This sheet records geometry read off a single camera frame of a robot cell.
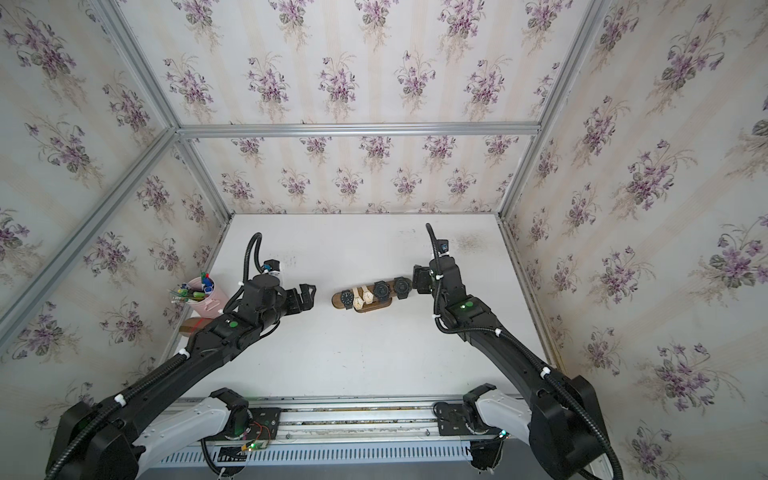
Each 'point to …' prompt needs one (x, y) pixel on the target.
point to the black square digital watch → (381, 291)
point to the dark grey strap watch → (347, 297)
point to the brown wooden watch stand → (337, 300)
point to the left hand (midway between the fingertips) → (305, 290)
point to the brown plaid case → (191, 325)
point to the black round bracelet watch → (402, 286)
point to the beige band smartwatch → (367, 295)
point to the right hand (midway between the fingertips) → (432, 267)
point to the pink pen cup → (204, 297)
